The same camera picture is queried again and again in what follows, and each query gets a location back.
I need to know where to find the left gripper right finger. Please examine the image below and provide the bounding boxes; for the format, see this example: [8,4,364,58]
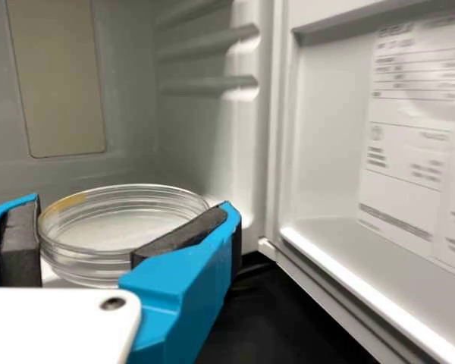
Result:
[118,200,243,364]

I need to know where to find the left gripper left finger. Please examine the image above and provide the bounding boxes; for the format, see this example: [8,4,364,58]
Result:
[0,193,43,288]

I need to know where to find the petri dish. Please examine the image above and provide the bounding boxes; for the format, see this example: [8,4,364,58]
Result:
[37,183,212,290]

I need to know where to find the incubator door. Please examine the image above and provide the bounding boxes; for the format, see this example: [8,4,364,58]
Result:
[257,0,455,364]

